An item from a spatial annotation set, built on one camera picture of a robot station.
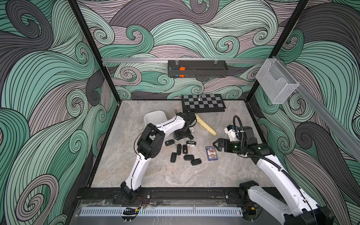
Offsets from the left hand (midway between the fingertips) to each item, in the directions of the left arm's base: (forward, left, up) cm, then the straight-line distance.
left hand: (185, 135), depth 96 cm
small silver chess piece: (+35, -14, +1) cm, 37 cm away
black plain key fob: (-9, +4, -1) cm, 10 cm away
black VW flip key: (-10, 0, -1) cm, 10 cm away
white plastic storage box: (+17, +22, -1) cm, 28 cm away
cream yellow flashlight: (+14, -11, +1) cm, 18 cm away
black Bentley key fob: (-5, -4, 0) cm, 6 cm away
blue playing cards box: (-12, -17, 0) cm, 21 cm away
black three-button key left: (-15, +8, -1) cm, 17 cm away
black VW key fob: (-5, +11, -1) cm, 12 cm away
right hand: (-13, -20, +12) cm, 26 cm away
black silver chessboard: (+30, -16, +1) cm, 34 cm away
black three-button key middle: (-15, -2, -2) cm, 15 cm away
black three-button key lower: (-18, -6, -1) cm, 19 cm away
